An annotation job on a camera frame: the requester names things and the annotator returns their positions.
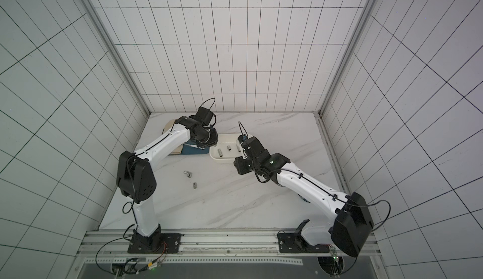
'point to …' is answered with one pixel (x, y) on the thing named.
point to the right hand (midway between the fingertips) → (232, 163)
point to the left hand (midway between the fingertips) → (214, 145)
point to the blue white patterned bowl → (304, 198)
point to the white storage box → (226, 139)
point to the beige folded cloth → (167, 129)
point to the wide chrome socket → (189, 174)
